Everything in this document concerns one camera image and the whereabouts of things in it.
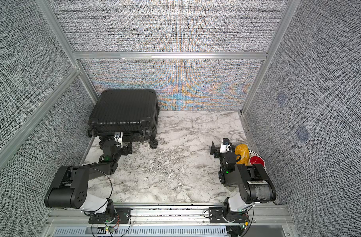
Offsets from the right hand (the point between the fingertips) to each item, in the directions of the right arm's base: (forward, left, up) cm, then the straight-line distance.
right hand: (222, 138), depth 89 cm
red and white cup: (-12, -19, -5) cm, 23 cm away
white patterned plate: (-6, -20, -9) cm, 22 cm away
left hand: (+2, +60, -4) cm, 60 cm away
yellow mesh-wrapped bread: (-7, -12, -3) cm, 14 cm away
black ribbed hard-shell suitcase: (+13, +53, +9) cm, 56 cm away
